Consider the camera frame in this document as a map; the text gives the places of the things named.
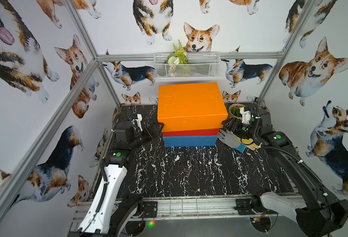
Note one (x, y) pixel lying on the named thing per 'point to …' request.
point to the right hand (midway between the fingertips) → (223, 123)
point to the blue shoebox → (205, 140)
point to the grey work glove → (228, 138)
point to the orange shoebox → (188, 106)
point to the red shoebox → (203, 132)
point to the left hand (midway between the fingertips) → (161, 125)
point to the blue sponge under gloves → (241, 147)
